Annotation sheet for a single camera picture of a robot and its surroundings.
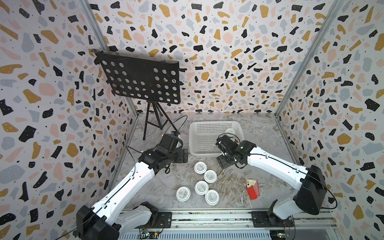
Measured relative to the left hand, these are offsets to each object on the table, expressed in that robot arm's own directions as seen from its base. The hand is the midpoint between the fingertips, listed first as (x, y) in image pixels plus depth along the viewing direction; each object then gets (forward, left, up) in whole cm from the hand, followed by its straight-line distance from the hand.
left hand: (183, 152), depth 77 cm
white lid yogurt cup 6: (-17, 0, -13) cm, 21 cm away
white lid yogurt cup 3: (-8, -15, -12) cm, 21 cm away
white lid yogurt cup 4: (-14, -9, -12) cm, 21 cm away
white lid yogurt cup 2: (-2, -9, -13) cm, 16 cm away
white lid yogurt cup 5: (-19, -15, -12) cm, 27 cm away
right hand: (-1, -22, -6) cm, 23 cm away
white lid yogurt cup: (+24, -31, -12) cm, 41 cm away
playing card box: (-9, -39, -18) cm, 44 cm away
